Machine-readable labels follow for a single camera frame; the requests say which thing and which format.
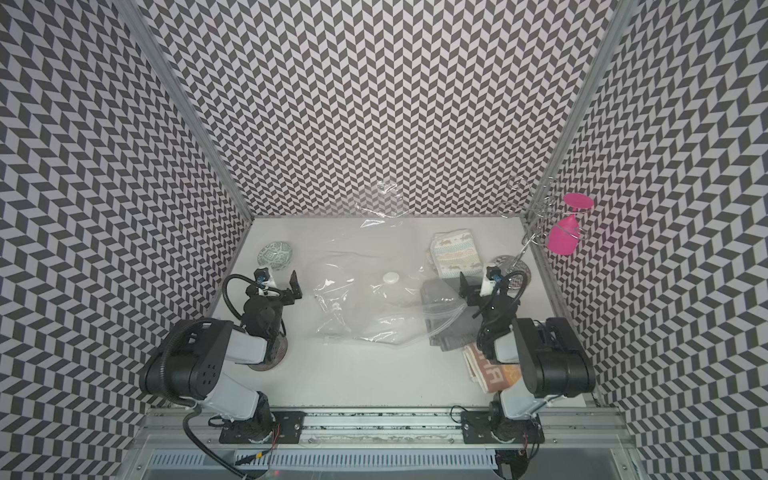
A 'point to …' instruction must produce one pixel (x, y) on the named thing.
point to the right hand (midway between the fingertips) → (477, 275)
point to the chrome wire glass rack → (535, 193)
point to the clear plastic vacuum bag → (379, 291)
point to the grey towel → (450, 322)
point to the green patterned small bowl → (276, 255)
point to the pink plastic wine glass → (563, 237)
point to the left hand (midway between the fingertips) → (279, 275)
